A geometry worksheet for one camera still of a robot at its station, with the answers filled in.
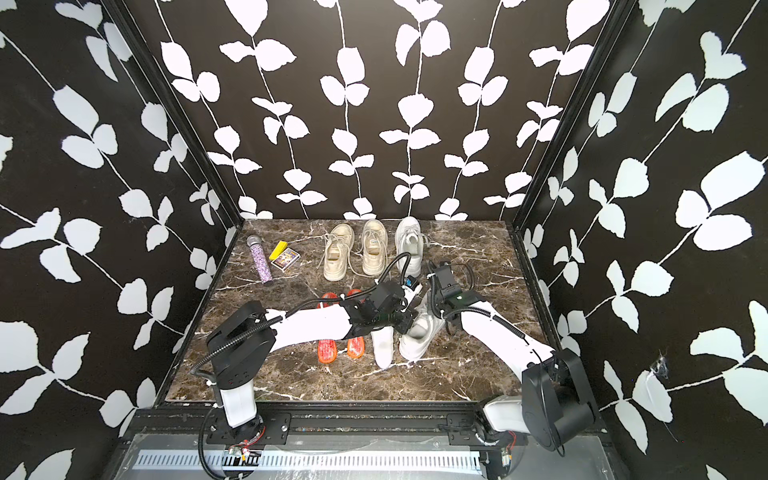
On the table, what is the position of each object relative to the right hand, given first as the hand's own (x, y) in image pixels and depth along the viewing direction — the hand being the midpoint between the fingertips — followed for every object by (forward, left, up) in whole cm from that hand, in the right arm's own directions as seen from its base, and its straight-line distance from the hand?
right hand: (438, 293), depth 88 cm
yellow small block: (+24, +57, -8) cm, 63 cm away
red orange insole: (-15, +33, -8) cm, 37 cm away
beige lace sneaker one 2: (+22, +21, -6) cm, 31 cm away
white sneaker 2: (-10, +5, -6) cm, 13 cm away
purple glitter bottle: (+24, +66, -5) cm, 70 cm away
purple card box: (+19, +53, -8) cm, 57 cm away
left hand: (-6, +6, 0) cm, 8 cm away
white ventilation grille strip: (-41, +33, -10) cm, 53 cm away
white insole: (-11, +17, -7) cm, 22 cm away
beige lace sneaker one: (+22, +33, -2) cm, 39 cm away
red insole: (-13, +25, -10) cm, 29 cm away
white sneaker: (+22, +8, 0) cm, 23 cm away
